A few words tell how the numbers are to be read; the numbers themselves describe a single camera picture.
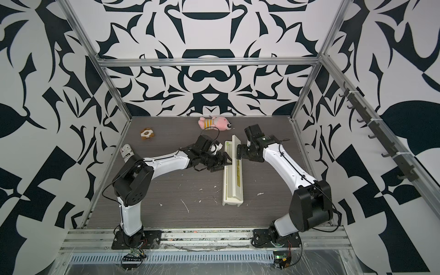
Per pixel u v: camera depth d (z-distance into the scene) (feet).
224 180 2.73
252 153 2.38
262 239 2.44
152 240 2.41
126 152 3.23
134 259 2.38
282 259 2.32
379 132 1.80
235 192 2.40
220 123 3.53
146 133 3.53
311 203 1.39
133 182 1.63
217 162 2.57
